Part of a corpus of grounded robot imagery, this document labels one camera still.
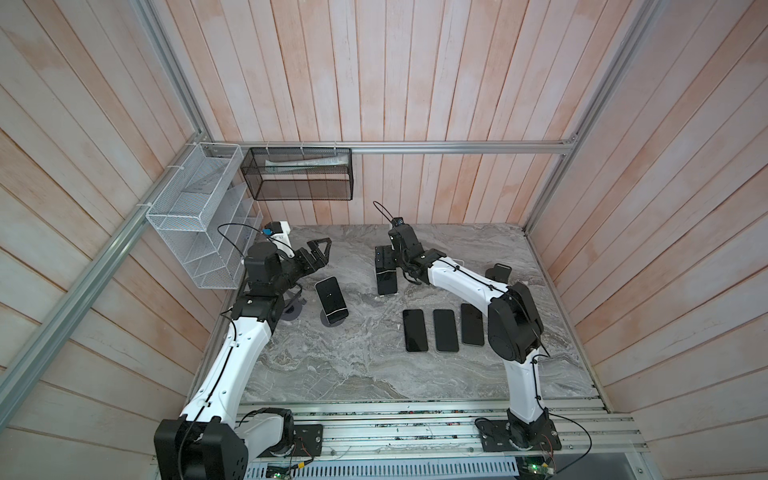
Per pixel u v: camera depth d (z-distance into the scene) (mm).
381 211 817
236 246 546
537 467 706
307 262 658
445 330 925
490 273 1052
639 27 701
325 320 887
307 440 733
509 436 658
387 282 993
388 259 854
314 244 660
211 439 390
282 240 664
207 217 729
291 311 972
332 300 915
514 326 526
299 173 1046
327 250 708
